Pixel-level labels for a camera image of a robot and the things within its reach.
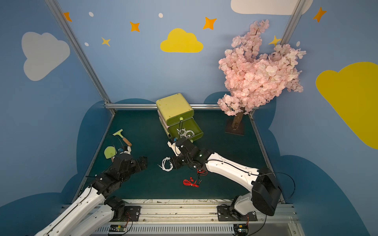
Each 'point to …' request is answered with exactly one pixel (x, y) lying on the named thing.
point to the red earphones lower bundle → (190, 182)
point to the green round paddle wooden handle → (110, 152)
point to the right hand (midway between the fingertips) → (172, 158)
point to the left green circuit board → (117, 228)
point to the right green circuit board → (240, 229)
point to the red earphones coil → (201, 171)
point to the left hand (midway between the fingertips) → (141, 158)
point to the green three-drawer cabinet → (175, 115)
